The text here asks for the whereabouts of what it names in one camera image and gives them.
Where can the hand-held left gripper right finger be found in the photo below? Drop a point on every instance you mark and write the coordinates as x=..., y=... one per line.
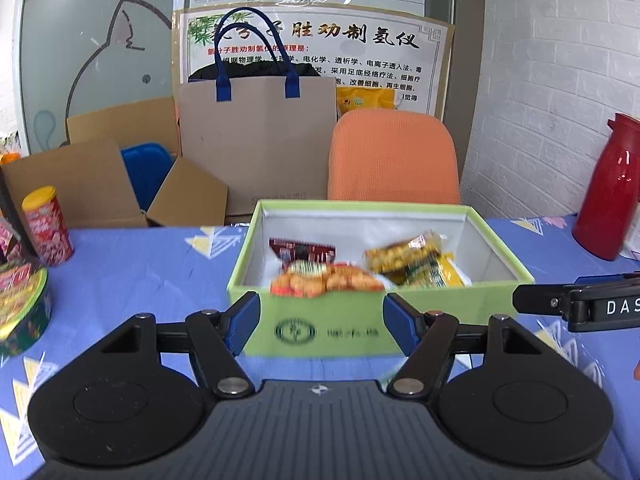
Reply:
x=402, y=329

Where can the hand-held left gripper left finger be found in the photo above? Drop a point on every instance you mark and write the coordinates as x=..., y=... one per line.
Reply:
x=242, y=325

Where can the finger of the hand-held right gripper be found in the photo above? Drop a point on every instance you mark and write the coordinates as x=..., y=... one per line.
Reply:
x=607, y=278
x=540, y=300

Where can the light green cardboard box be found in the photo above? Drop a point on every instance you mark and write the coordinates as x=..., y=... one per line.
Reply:
x=350, y=330

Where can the yellow snack packet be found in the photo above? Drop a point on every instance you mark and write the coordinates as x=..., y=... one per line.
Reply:
x=435, y=272

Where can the beige cracker packet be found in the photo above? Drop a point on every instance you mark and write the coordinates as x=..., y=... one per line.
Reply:
x=400, y=255

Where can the orange-red snack packet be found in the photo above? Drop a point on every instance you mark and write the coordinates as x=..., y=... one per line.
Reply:
x=325, y=280

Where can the dark red snack packet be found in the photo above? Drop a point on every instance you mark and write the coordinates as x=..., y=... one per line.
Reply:
x=300, y=250

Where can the red thermos jug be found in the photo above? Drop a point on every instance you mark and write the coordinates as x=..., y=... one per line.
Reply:
x=607, y=195

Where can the blue printed tablecloth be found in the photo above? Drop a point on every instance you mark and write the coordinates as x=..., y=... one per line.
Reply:
x=140, y=270

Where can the orange chair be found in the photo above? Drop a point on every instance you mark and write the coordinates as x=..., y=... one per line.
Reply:
x=395, y=155

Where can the blue plastic container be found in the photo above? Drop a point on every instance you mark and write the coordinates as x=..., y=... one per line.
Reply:
x=145, y=170

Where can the red snack canister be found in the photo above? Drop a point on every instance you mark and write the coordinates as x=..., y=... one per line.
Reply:
x=47, y=230

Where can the brown cardboard box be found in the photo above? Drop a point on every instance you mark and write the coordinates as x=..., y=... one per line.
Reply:
x=75, y=180

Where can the green instant noodle bowl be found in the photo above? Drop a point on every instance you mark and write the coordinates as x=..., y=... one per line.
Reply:
x=20, y=310

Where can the yellow plastic bag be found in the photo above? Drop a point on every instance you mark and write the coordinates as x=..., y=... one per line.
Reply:
x=360, y=99

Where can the red patterned packet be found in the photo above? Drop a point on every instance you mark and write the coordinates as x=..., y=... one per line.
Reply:
x=6, y=242

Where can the black stand pole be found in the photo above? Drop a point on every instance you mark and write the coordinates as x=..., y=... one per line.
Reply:
x=11, y=212

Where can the large text wall poster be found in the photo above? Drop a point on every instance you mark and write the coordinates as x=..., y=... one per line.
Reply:
x=360, y=60

